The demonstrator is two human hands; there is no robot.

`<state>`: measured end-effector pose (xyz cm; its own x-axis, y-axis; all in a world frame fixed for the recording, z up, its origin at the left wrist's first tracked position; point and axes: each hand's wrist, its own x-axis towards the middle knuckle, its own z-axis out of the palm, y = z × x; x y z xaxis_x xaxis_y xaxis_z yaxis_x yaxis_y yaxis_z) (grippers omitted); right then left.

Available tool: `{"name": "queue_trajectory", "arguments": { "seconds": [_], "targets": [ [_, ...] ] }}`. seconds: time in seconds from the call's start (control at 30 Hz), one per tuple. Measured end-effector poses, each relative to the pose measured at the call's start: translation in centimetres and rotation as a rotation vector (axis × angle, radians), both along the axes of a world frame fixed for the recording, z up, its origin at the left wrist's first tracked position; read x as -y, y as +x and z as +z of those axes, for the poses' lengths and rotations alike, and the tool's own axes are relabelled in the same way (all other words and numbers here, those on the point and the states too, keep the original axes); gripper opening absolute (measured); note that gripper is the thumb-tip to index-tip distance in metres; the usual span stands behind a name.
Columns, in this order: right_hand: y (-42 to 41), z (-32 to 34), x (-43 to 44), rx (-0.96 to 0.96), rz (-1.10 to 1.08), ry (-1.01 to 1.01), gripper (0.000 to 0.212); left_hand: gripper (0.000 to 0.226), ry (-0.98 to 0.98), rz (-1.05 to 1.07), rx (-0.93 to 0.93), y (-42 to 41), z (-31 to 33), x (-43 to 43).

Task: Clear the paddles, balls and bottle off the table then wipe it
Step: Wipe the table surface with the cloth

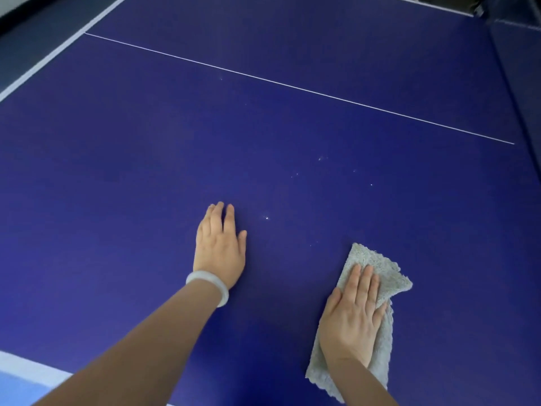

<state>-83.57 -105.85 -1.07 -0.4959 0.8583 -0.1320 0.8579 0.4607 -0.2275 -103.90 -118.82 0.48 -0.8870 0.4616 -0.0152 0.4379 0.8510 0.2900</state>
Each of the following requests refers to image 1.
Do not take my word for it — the person's right hand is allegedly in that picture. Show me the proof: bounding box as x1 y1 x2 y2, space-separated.
318 263 388 370

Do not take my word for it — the person's left hand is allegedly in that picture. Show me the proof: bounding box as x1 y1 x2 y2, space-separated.
193 201 248 290

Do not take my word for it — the grey cleaning cloth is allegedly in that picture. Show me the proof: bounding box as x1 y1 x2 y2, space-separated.
305 242 414 404

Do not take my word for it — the person's left forearm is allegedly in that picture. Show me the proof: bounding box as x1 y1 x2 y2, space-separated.
32 279 223 406

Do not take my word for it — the white jade bangle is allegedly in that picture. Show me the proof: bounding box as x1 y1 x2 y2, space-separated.
185 270 230 308

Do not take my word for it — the blue table tennis table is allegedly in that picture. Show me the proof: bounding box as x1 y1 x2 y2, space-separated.
0 0 541 406

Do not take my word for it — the blue table net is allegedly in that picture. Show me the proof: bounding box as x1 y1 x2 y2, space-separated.
486 16 541 178

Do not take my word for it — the black floor mat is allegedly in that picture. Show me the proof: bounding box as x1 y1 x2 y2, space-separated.
405 0 487 15

